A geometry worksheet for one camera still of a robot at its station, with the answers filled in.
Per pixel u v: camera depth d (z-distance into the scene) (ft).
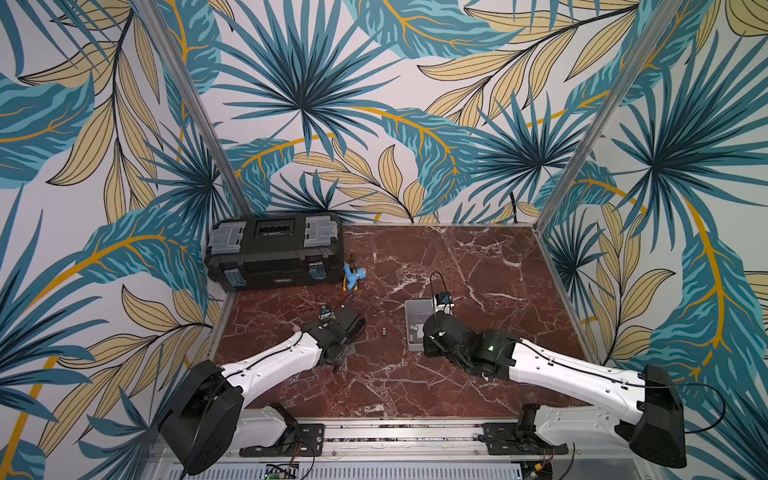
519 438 2.16
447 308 2.17
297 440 2.31
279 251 2.90
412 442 2.46
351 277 3.31
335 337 2.08
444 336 1.80
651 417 1.30
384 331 3.02
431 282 3.41
